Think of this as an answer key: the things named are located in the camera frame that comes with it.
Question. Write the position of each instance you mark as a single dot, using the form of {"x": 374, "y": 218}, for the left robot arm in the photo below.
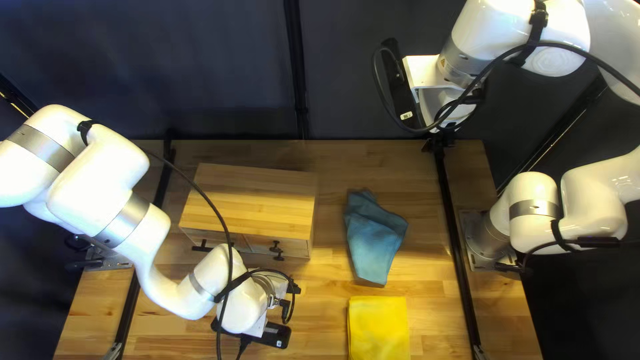
{"x": 95, "y": 185}

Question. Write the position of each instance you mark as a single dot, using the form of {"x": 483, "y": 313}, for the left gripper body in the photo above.
{"x": 277, "y": 295}

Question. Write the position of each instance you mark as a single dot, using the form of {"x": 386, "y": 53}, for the small wooden chest of drawers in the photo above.
{"x": 250, "y": 200}

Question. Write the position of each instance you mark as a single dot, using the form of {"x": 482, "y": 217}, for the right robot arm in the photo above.
{"x": 590, "y": 200}

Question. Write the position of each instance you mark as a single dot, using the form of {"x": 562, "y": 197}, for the yellow towel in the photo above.
{"x": 378, "y": 327}

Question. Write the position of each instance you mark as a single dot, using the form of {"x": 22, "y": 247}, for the light blue towel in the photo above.
{"x": 372, "y": 240}

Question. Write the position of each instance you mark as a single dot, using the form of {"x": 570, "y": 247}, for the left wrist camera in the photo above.
{"x": 275, "y": 337}

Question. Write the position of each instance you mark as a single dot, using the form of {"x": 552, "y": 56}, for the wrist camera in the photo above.
{"x": 400, "y": 85}
{"x": 275, "y": 337}

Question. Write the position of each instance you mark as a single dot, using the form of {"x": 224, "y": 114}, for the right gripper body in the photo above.
{"x": 445, "y": 107}

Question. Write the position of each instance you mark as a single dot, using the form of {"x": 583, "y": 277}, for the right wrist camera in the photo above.
{"x": 400, "y": 85}

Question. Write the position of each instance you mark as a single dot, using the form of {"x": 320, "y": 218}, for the black frame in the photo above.
{"x": 296, "y": 60}

